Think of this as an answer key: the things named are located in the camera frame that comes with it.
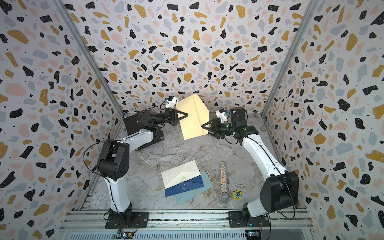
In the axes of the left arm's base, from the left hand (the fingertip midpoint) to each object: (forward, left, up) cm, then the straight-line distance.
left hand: (187, 119), depth 72 cm
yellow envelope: (+4, -5, 0) cm, 6 cm away
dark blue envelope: (-19, -2, -32) cm, 38 cm away
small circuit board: (-42, +30, -35) cm, 62 cm away
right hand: (-2, -8, -5) cm, 10 cm away
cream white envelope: (-13, +6, -33) cm, 36 cm away
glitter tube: (-27, -19, -31) cm, 45 cm away
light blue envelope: (-26, +4, -34) cm, 43 cm away
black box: (+23, +44, -32) cm, 59 cm away
